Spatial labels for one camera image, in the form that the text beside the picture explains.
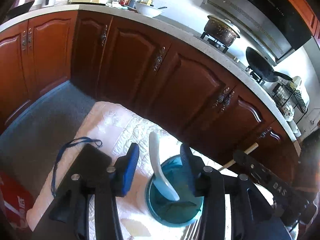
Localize steel range hood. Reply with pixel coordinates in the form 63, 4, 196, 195
201, 0, 311, 66

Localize black dish rack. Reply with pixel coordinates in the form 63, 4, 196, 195
272, 82, 309, 123

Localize black wok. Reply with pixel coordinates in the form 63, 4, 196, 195
246, 47, 293, 83

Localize wooden lower cabinets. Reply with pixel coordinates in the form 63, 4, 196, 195
1, 5, 299, 182

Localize white bowl on counter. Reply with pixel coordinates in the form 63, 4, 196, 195
135, 2, 162, 18

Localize speckled brown cooking pot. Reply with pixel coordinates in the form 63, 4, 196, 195
204, 15, 240, 47

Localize red bag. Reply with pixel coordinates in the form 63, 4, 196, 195
1, 171, 34, 231

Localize bamboo chopstick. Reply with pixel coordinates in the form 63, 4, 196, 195
218, 142, 259, 171

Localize white ceramic spoon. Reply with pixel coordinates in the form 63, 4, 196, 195
149, 132, 180, 202

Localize white quilted table cloth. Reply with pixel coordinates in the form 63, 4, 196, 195
26, 101, 298, 240

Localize blue lanyard cord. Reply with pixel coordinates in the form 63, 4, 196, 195
50, 136, 104, 198

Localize floral ceramic utensil cup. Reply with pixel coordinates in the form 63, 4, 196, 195
145, 155, 203, 228

